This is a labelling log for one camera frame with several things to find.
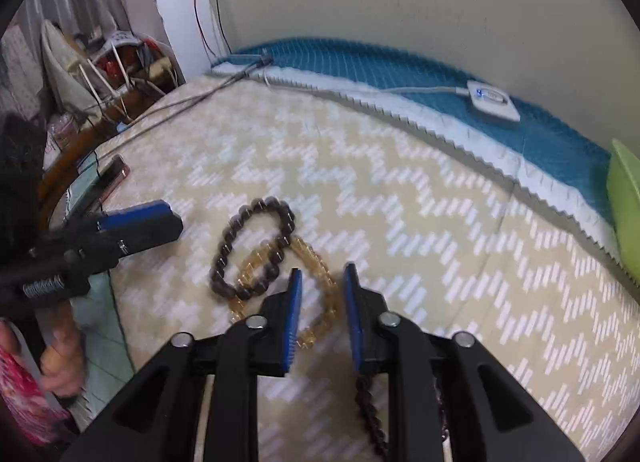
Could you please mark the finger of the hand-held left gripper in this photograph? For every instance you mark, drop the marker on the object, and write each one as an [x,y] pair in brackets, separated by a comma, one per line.
[150,234]
[135,214]

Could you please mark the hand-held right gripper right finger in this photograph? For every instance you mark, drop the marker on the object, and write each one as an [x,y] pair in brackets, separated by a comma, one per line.
[352,322]

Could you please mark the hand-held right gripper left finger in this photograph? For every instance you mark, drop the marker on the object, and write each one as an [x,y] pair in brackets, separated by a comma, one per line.
[292,322]

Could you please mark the person's left hand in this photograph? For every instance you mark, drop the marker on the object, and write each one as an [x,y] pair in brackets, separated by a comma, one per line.
[62,362]

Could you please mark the smartphone with rose gold edge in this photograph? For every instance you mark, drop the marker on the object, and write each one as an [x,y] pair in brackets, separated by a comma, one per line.
[107,177]

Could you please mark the beige chevron cloth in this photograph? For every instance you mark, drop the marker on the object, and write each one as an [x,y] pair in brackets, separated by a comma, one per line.
[400,217]

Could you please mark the red floral clothing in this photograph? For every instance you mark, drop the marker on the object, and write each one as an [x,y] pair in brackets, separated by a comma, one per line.
[20,392]

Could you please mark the cluttered side rack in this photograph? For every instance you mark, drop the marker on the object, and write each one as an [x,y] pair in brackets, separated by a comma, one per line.
[115,72]

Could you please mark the blue patterned cloth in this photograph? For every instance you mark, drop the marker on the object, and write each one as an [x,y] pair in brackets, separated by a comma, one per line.
[400,67]

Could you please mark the white square charger device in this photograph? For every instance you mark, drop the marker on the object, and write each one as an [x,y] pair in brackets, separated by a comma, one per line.
[495,105]

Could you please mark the green plastic basin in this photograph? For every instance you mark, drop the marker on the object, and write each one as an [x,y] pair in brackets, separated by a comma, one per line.
[625,202]

